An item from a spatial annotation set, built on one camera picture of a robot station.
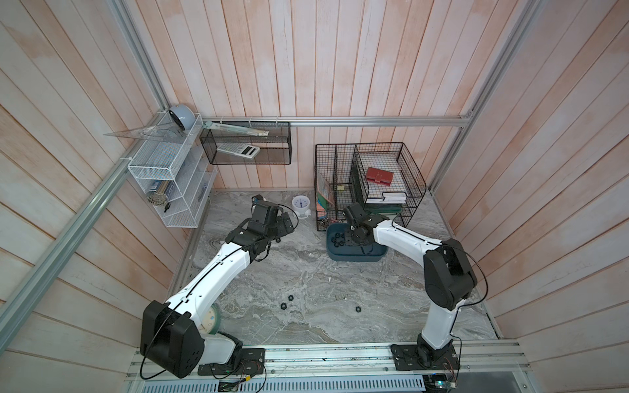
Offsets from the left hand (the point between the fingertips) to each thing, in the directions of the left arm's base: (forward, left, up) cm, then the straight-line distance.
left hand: (279, 226), depth 83 cm
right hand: (+5, -28, -13) cm, 31 cm away
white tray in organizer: (+16, -42, -3) cm, 45 cm away
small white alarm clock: (+25, -7, -16) cm, 30 cm away
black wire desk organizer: (+42, -26, -17) cm, 52 cm away
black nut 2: (-18, -4, -19) cm, 26 cm away
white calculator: (+33, +17, +7) cm, 38 cm away
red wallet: (+23, -40, +2) cm, 46 cm away
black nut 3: (-22, -28, -19) cm, 40 cm away
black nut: (-21, -2, -19) cm, 28 cm away
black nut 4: (+8, -23, -17) cm, 30 cm away
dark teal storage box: (+3, -22, -21) cm, 31 cm away
